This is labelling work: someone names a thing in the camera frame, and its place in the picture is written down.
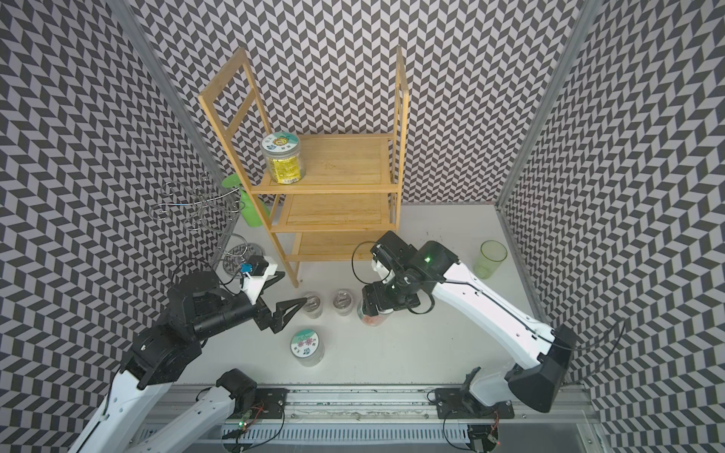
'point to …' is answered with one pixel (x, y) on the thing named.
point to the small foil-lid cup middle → (343, 302)
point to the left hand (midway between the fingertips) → (292, 291)
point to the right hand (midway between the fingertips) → (383, 313)
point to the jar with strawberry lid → (371, 320)
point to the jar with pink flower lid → (307, 348)
